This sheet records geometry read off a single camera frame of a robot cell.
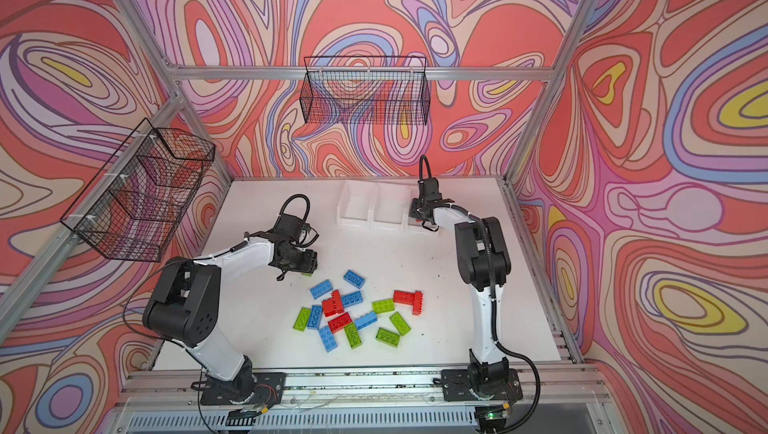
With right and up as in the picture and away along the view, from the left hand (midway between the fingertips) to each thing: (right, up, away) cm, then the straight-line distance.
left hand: (315, 262), depth 95 cm
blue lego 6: (+7, -18, -15) cm, 25 cm away
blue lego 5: (+18, -14, -13) cm, 26 cm away
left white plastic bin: (+12, +19, +16) cm, 28 cm away
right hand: (+36, +15, +13) cm, 41 cm away
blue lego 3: (+13, -10, -7) cm, 18 cm away
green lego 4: (+14, -17, -15) cm, 27 cm away
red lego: (+29, -9, -7) cm, 31 cm away
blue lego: (+13, -5, -2) cm, 14 cm away
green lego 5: (+23, -18, -14) cm, 33 cm away
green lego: (-2, -3, -2) cm, 5 cm away
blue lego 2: (+3, -7, -5) cm, 9 cm away
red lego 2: (+32, -11, -9) cm, 35 cm away
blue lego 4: (+3, -14, -11) cm, 18 cm away
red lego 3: (+10, -15, -11) cm, 21 cm away
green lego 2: (+22, -11, -9) cm, 26 cm away
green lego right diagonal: (+27, -16, -11) cm, 33 cm away
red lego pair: (+8, -11, -10) cm, 17 cm away
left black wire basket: (-35, +19, -25) cm, 47 cm away
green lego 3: (-1, -14, -11) cm, 18 cm away
